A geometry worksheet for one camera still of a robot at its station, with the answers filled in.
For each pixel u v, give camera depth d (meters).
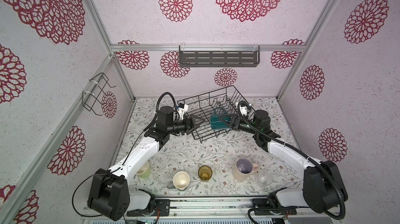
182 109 0.73
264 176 0.83
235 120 0.69
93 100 0.76
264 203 0.73
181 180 0.81
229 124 0.69
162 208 0.74
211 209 0.75
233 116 0.69
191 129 0.67
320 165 0.44
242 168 0.84
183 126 0.68
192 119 0.68
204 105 1.17
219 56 0.94
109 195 0.40
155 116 0.61
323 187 0.42
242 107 0.73
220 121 0.73
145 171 0.76
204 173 0.83
